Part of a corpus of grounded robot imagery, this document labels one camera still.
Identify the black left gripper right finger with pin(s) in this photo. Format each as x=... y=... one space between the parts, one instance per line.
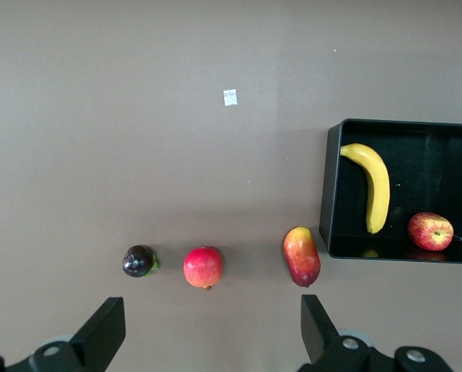
x=322 y=345

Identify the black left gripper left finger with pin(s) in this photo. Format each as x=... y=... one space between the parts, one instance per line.
x=95 y=337

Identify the red yellow apple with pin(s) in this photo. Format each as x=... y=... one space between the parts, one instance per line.
x=428 y=232

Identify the yellow banana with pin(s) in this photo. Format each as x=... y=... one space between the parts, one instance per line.
x=378 y=186

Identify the black plastic box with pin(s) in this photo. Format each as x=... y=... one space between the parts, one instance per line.
x=417 y=174

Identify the dark purple mangosteen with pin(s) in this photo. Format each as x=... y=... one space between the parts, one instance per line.
x=136 y=261

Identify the red yellow mango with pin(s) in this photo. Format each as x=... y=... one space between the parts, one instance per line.
x=301 y=257

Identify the red pomegranate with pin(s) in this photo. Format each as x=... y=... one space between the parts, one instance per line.
x=202 y=267

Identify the brown table cover sheet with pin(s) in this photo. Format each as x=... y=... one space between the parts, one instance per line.
x=99 y=116

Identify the small tape mark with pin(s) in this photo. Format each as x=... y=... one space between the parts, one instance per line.
x=229 y=97

